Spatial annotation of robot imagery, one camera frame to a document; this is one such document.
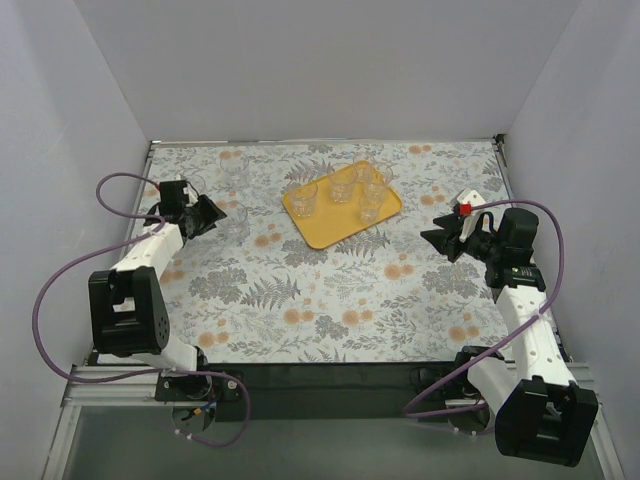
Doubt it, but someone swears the clear glass left edge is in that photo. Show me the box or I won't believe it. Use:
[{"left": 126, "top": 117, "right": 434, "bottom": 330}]
[{"left": 188, "top": 175, "right": 207, "bottom": 196}]

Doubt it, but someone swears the floral patterned table mat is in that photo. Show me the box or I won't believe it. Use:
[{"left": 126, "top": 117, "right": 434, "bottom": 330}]
[{"left": 146, "top": 141, "right": 507, "bottom": 363}]

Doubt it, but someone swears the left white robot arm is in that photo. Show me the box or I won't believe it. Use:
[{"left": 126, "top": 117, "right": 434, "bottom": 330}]
[{"left": 88, "top": 179, "right": 226, "bottom": 373}]

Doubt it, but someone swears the aluminium frame rail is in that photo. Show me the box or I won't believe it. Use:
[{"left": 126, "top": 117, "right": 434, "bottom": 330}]
[{"left": 59, "top": 362, "right": 601, "bottom": 409}]

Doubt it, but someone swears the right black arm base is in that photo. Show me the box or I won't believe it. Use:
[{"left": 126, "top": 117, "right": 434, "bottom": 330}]
[{"left": 409, "top": 364, "right": 493, "bottom": 436}]

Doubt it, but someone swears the small clear glass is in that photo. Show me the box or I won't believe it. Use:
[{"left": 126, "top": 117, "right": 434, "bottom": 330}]
[
  {"left": 359, "top": 194, "right": 382, "bottom": 224},
  {"left": 352, "top": 151, "right": 375, "bottom": 182}
]

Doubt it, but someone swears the yellow plastic tray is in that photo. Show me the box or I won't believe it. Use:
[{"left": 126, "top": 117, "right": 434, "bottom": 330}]
[{"left": 282, "top": 164, "right": 403, "bottom": 250}]

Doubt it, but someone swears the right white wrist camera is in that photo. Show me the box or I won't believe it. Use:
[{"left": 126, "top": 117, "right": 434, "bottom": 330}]
[{"left": 454, "top": 188, "right": 486, "bottom": 243}]

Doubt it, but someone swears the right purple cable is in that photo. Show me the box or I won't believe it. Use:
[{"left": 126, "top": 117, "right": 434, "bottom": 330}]
[{"left": 403, "top": 198, "right": 567, "bottom": 435}]

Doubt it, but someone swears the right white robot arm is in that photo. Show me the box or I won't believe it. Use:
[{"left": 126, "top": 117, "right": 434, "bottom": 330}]
[{"left": 421, "top": 205, "right": 598, "bottom": 467}]

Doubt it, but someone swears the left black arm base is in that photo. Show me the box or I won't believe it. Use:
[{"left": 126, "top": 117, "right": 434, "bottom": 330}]
[{"left": 154, "top": 375, "right": 242, "bottom": 434}]

